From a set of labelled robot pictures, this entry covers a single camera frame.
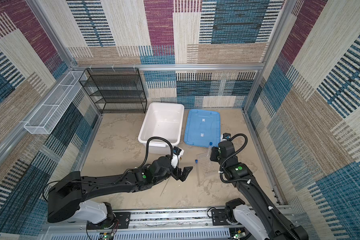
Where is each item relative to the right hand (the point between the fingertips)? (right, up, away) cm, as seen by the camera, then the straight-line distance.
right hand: (216, 151), depth 81 cm
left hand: (-16, -5, -5) cm, 17 cm away
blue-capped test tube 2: (-9, -18, +4) cm, 20 cm away
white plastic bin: (-34, +18, +38) cm, 54 cm away
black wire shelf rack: (-66, +39, +28) cm, 82 cm away
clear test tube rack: (-5, -11, +8) cm, 14 cm away
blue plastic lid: (-3, +12, +28) cm, 30 cm away
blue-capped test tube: (-2, -1, +6) cm, 7 cm away
